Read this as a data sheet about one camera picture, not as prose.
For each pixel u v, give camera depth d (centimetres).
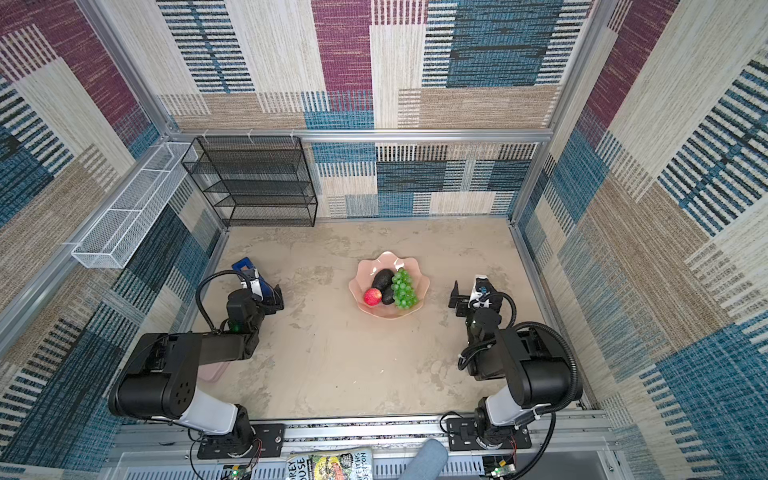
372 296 92
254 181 111
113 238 71
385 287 96
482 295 75
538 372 46
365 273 100
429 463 67
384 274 101
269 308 85
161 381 45
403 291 89
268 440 73
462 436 73
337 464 69
